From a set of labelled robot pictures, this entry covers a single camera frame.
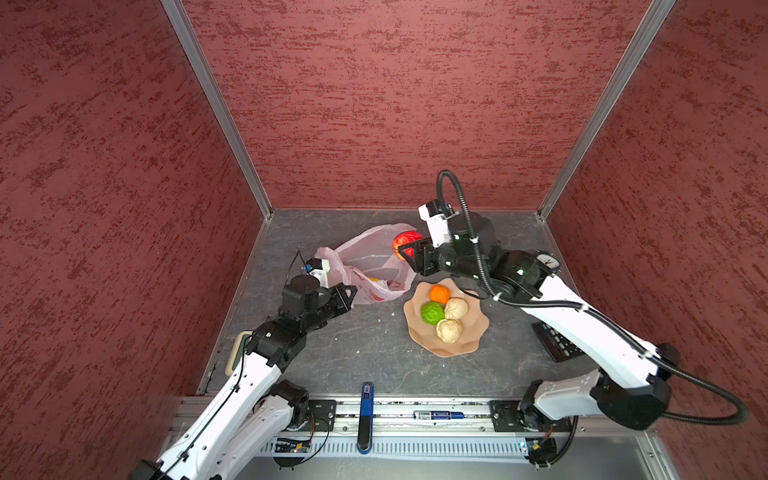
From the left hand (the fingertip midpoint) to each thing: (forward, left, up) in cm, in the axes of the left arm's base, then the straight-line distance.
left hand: (358, 295), depth 75 cm
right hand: (+3, -12, +14) cm, 19 cm away
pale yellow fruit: (+3, -28, -14) cm, 31 cm away
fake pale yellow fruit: (-4, -25, -13) cm, 29 cm away
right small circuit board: (-31, -46, -21) cm, 59 cm away
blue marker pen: (-24, -21, -19) cm, 37 cm away
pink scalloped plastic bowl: (0, -34, -16) cm, 37 cm away
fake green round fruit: (+2, -21, -14) cm, 25 cm away
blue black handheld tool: (-25, -3, -19) cm, 31 cm away
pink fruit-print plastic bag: (+23, 0, -20) cm, 30 cm away
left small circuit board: (-30, +17, -23) cm, 42 cm away
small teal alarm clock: (+22, -63, -15) cm, 68 cm away
